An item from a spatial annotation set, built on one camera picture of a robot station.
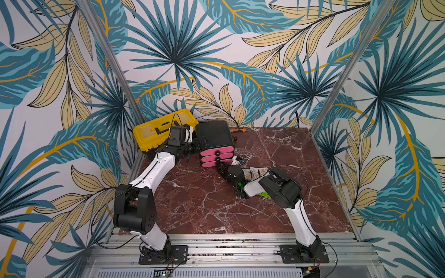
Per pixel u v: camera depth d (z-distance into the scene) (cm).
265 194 61
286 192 58
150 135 93
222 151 91
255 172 97
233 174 78
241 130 120
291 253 73
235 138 113
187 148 74
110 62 83
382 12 69
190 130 81
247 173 97
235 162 95
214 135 96
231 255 75
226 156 95
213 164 98
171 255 72
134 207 44
